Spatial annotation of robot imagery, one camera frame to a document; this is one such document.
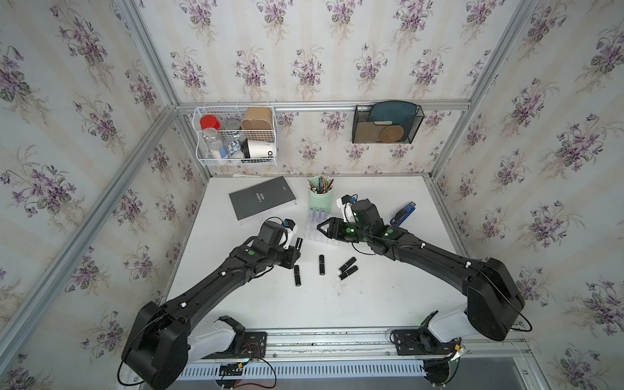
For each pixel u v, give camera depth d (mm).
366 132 974
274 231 629
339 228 705
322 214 954
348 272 874
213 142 867
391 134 976
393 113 928
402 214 1012
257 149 916
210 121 925
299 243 817
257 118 885
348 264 891
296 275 868
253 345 719
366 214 616
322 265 888
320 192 938
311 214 974
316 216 964
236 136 938
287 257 718
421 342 656
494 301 419
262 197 1073
